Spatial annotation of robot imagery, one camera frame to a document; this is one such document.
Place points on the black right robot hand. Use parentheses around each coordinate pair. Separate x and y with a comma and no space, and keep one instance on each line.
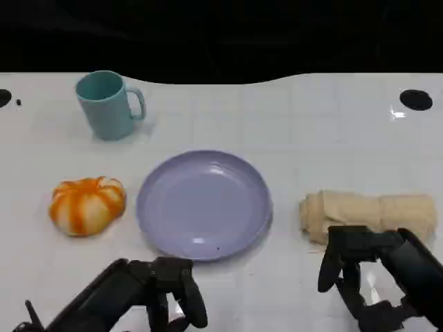
(412,263)

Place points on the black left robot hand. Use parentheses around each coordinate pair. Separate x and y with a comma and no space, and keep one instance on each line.
(114,294)

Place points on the beige towel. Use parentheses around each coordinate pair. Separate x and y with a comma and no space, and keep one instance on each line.
(367,211)

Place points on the orange and white bread roll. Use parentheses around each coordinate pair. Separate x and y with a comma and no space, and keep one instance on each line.
(86,205)

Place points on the lilac plate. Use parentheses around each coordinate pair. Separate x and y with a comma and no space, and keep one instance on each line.
(204,205)

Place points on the black round table grommet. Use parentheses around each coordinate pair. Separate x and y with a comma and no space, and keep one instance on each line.
(4,98)
(416,99)

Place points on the pale green mug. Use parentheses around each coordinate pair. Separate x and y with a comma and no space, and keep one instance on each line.
(107,105)

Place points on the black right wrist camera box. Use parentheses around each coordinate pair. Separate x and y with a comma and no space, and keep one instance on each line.
(384,316)

